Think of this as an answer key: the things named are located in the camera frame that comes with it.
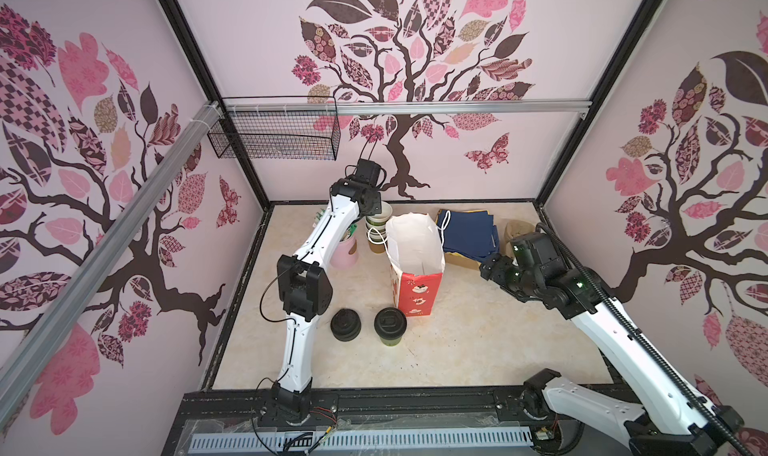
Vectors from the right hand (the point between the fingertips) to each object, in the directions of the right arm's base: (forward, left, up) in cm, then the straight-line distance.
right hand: (489, 268), depth 73 cm
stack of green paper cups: (+21, +29, -9) cm, 37 cm away
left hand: (+25, +32, -4) cm, 41 cm away
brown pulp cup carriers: (+27, -18, -17) cm, 37 cm away
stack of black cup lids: (-6, +38, -20) cm, 44 cm away
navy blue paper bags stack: (+28, -4, -21) cm, 35 cm away
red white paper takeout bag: (+17, +16, -20) cm, 31 cm away
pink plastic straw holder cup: (+16, +40, -16) cm, 46 cm away
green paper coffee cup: (-11, +25, -20) cm, 34 cm away
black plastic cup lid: (-9, +25, -11) cm, 29 cm away
